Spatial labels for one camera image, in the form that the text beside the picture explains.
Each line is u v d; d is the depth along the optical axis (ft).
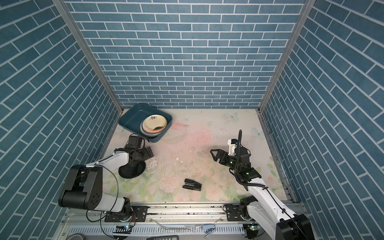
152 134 3.33
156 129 3.35
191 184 2.68
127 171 2.86
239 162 2.07
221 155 2.40
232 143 2.50
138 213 2.41
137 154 2.35
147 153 2.77
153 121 3.55
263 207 1.67
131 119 3.65
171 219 2.42
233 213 2.42
